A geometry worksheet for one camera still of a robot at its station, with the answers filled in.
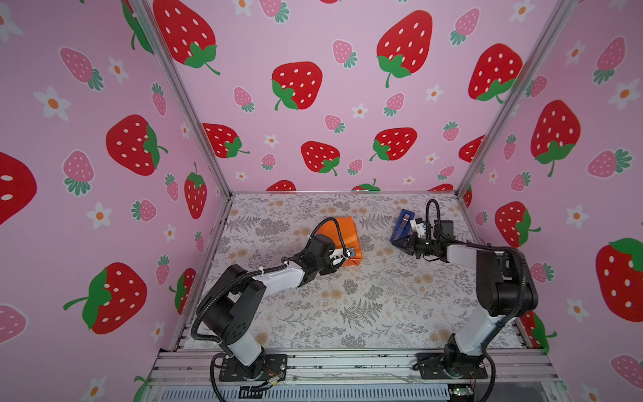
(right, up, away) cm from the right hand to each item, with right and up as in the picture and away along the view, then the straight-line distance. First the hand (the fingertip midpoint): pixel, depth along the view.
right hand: (389, 245), depth 93 cm
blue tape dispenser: (+7, +6, +7) cm, 12 cm away
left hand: (-21, -2, 0) cm, 21 cm away
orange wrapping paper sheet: (-15, +3, +2) cm, 15 cm away
